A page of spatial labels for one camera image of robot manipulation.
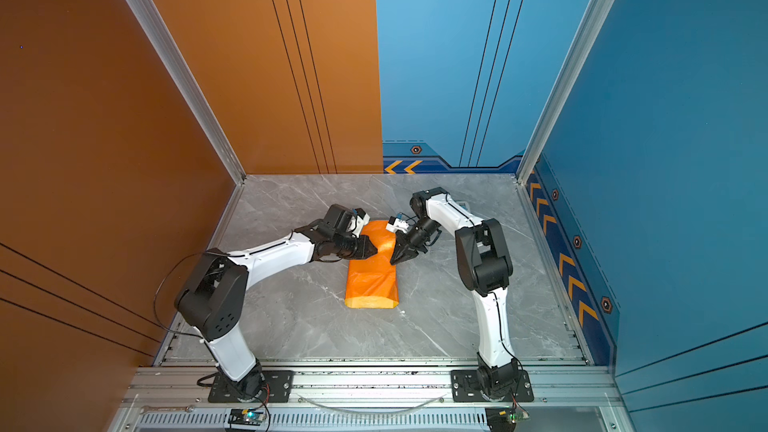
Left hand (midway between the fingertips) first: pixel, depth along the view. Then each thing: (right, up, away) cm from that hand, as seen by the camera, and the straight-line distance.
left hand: (377, 248), depth 90 cm
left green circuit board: (-30, -38, -19) cm, 52 cm away
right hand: (+5, -4, -2) cm, 6 cm away
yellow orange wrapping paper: (-1, -8, -7) cm, 11 cm away
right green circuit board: (+31, -37, -20) cm, 53 cm away
